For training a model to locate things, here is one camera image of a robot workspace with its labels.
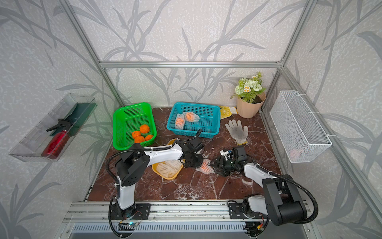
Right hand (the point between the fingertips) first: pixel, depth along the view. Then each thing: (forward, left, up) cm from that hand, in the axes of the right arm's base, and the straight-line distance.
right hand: (210, 166), depth 83 cm
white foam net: (-2, +25, +1) cm, 25 cm away
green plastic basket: (+40, +60, -4) cm, 72 cm away
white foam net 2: (+1, +20, +1) cm, 20 cm away
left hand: (+2, +5, -5) cm, 7 cm away
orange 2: (+24, +49, -1) cm, 54 cm away
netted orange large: (+33, +20, 0) cm, 39 cm away
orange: (+20, +39, 0) cm, 44 cm away
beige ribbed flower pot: (+40, -29, +4) cm, 50 cm away
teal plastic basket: (+37, -1, -6) cm, 38 cm away
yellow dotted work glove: (+47, -15, -5) cm, 49 cm away
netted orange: (+38, +13, -1) cm, 40 cm away
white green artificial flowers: (+38, -24, +24) cm, 51 cm away
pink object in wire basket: (0, -41, +14) cm, 43 cm away
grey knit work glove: (+28, -21, -6) cm, 36 cm away
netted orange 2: (-1, +3, +1) cm, 3 cm away
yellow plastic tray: (+15, +25, +1) cm, 29 cm away
